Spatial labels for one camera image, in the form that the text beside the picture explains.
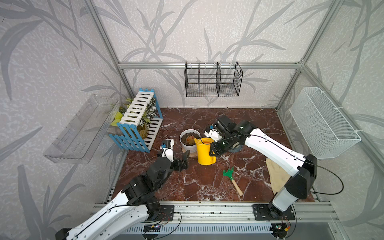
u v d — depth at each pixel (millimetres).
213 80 1048
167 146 568
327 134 627
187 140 896
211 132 693
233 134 532
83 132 691
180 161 600
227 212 752
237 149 954
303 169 425
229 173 866
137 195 469
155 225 706
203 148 737
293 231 679
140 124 806
